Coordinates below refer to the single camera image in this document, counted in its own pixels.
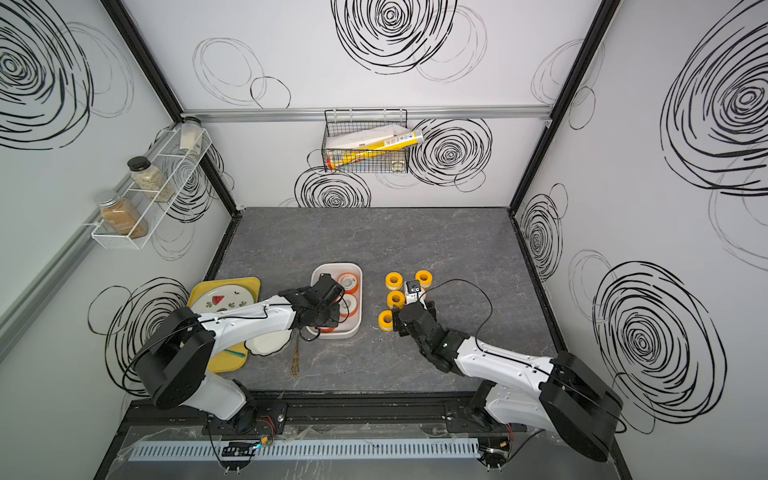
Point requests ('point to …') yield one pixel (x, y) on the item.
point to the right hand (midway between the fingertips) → (406, 306)
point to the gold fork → (295, 369)
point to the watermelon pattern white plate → (219, 298)
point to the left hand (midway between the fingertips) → (332, 316)
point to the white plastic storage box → (348, 326)
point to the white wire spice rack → (176, 165)
